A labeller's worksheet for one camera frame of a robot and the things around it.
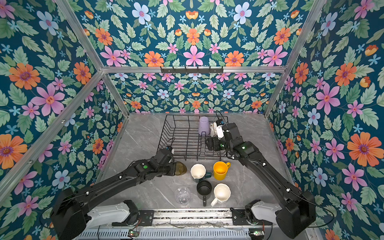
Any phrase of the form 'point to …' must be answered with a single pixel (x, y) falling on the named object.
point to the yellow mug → (220, 170)
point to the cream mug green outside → (198, 172)
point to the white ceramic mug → (222, 193)
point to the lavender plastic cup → (204, 129)
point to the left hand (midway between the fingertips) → (178, 165)
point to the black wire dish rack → (185, 136)
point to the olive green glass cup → (180, 169)
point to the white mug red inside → (213, 127)
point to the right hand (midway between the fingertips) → (212, 138)
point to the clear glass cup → (182, 195)
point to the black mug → (204, 190)
